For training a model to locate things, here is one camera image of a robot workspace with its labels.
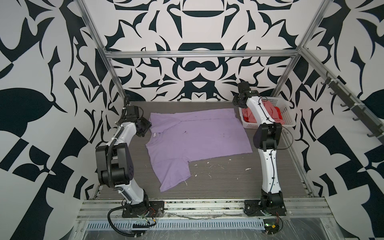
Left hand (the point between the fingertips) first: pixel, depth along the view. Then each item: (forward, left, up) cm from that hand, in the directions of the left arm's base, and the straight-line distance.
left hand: (149, 123), depth 92 cm
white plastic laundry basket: (+16, -90, -7) cm, 91 cm away
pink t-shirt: (+10, -80, -3) cm, 81 cm away
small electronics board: (-52, -61, -13) cm, 82 cm away
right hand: (+17, -58, +2) cm, 61 cm away
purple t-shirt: (-3, -16, -11) cm, 20 cm away
